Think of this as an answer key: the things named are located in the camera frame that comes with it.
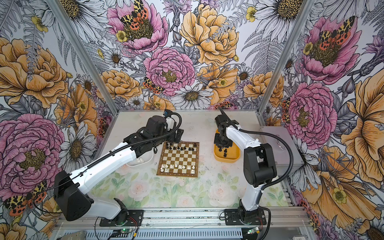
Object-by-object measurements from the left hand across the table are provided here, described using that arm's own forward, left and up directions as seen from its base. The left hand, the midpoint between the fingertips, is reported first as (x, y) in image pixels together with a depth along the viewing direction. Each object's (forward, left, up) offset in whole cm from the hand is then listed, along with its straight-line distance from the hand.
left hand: (173, 132), depth 79 cm
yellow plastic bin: (0, -33, -24) cm, 41 cm away
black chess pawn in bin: (-1, -30, -23) cm, 38 cm away
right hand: (0, -27, -16) cm, 31 cm away
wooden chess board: (-4, -1, -23) cm, 23 cm away
